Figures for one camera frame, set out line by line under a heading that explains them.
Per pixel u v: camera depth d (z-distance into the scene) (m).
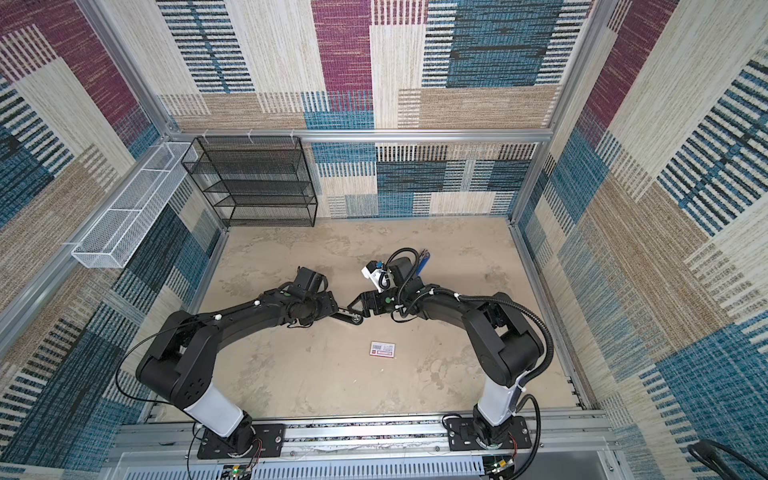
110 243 0.70
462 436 0.73
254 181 1.11
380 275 0.83
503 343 0.48
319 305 0.82
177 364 0.45
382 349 0.87
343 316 0.94
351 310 0.82
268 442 0.73
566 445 0.73
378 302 0.80
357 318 0.94
